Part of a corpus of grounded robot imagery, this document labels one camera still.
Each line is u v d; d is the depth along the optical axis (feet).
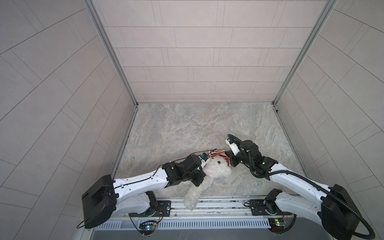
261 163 1.94
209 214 2.32
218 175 2.46
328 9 2.33
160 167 1.80
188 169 1.90
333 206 1.29
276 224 2.23
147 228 2.14
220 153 2.70
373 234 1.17
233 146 2.33
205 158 2.24
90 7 2.29
